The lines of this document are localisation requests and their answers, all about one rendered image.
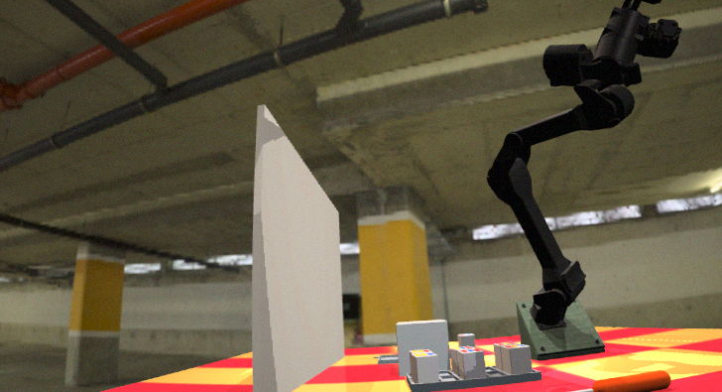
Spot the orange cylinder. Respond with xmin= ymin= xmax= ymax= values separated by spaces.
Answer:
xmin=569 ymin=370 xmax=671 ymax=392

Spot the grey flat panel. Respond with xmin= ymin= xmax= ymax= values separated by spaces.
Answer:
xmin=252 ymin=104 xmax=345 ymax=392

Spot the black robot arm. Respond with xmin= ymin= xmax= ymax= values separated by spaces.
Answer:
xmin=486 ymin=15 xmax=682 ymax=330

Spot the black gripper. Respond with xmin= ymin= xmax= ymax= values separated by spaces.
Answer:
xmin=594 ymin=0 xmax=661 ymax=53

